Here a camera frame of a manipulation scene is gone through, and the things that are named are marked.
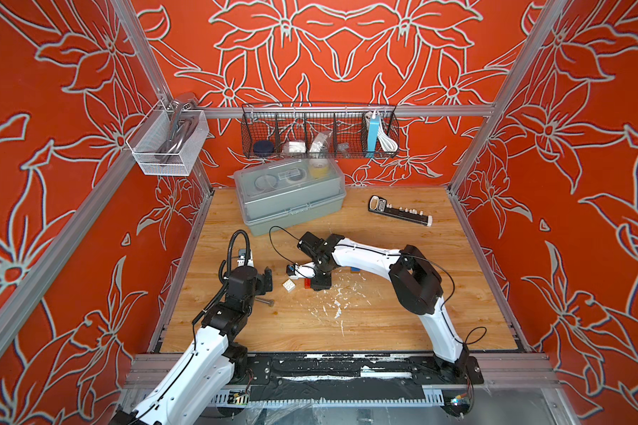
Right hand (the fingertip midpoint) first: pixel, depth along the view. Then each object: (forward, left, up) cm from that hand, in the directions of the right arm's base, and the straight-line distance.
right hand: (310, 280), depth 90 cm
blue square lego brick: (-9, -12, +26) cm, 31 cm away
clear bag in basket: (+36, -3, +31) cm, 47 cm away
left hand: (-1, +18, +10) cm, 21 cm away
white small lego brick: (-3, +7, +1) cm, 8 cm away
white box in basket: (+32, +5, +33) cm, 46 cm away
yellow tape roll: (+39, -2, +18) cm, 43 cm away
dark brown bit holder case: (+35, -29, +1) cm, 45 cm away
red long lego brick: (-1, +1, 0) cm, 1 cm away
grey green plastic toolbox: (+22, +12, +19) cm, 32 cm away
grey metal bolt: (-8, +13, 0) cm, 16 cm away
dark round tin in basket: (+40, +19, +27) cm, 52 cm away
